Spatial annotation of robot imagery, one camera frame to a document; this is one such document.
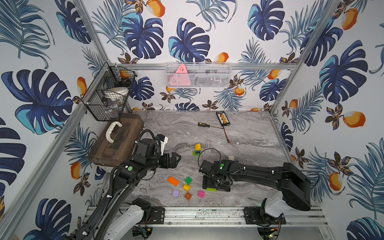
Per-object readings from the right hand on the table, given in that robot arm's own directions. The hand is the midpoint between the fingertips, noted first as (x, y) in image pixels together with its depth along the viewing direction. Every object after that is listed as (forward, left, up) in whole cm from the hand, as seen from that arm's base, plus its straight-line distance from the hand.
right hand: (211, 187), depth 80 cm
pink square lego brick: (-3, +5, -2) cm, 6 cm away
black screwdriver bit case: (+53, -12, -1) cm, 54 cm away
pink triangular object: (+53, +18, +33) cm, 65 cm away
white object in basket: (+37, +51, +34) cm, 72 cm away
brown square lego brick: (-4, +12, -2) cm, 13 cm away
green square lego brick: (+5, +13, -3) cm, 14 cm away
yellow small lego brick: (+22, +7, +6) cm, 24 cm away
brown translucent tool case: (+23, +55, +11) cm, 60 cm away
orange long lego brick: (+4, +21, -3) cm, 22 cm away
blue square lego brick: (+22, +7, 0) cm, 23 cm away
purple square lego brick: (-2, +19, -1) cm, 19 cm away
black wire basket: (+40, +61, +28) cm, 78 cm away
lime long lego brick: (-3, +1, +8) cm, 8 cm away
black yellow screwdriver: (+45, +3, -1) cm, 45 cm away
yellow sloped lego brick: (+1, +13, -1) cm, 13 cm away
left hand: (+9, +19, +19) cm, 28 cm away
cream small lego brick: (+19, -14, -3) cm, 24 cm away
